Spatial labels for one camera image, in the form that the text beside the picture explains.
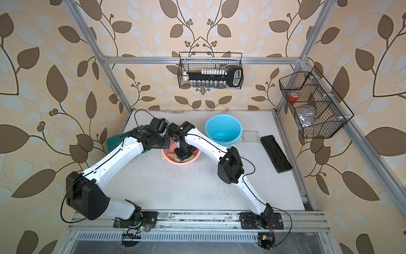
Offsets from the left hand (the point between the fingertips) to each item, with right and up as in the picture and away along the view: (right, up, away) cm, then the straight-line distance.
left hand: (163, 140), depth 83 cm
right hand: (+12, -10, +3) cm, 16 cm away
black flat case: (+65, -10, +12) cm, 67 cm away
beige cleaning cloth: (+8, -9, -4) cm, 13 cm away
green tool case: (-36, -2, +15) cm, 39 cm away
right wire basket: (+76, +14, -10) cm, 78 cm away
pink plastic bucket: (+3, -6, -6) cm, 9 cm away
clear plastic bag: (+69, +9, -12) cm, 71 cm away
